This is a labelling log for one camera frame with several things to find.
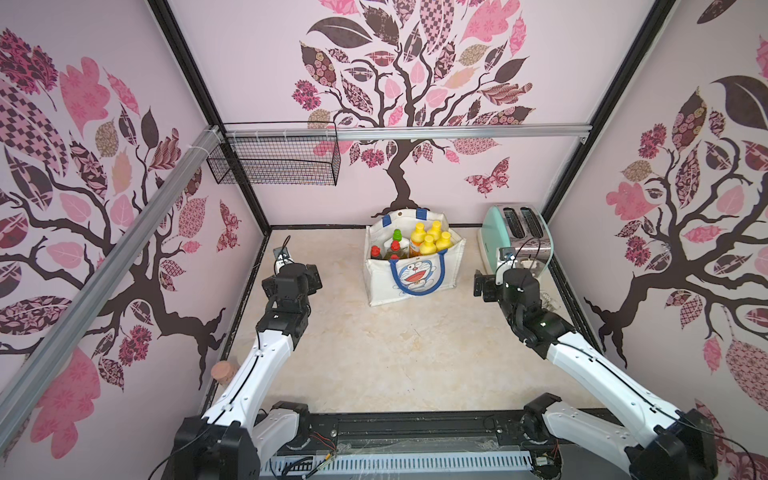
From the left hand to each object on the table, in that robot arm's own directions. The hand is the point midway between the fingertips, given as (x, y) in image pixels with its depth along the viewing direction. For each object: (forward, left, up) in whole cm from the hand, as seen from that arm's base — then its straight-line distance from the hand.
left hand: (294, 276), depth 81 cm
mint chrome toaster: (+20, -69, -2) cm, 72 cm away
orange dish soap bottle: (+16, -41, +2) cm, 44 cm away
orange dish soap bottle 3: (+15, -35, 0) cm, 38 cm away
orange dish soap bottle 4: (+10, -38, +1) cm, 40 cm away
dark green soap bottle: (+9, -22, -1) cm, 24 cm away
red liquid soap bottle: (+12, -28, -1) cm, 31 cm away
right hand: (0, -55, +3) cm, 55 cm away
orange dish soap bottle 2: (+11, -43, +1) cm, 45 cm away
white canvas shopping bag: (+5, -33, -9) cm, 35 cm away
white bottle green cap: (+16, -29, -1) cm, 33 cm away
